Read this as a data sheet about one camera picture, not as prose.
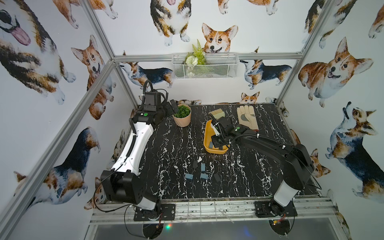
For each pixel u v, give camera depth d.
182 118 1.00
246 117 1.13
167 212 0.74
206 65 0.92
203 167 0.88
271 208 0.67
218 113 1.17
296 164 0.44
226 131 0.65
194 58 0.82
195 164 0.90
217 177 0.85
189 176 0.86
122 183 0.40
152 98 0.58
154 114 0.56
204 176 0.86
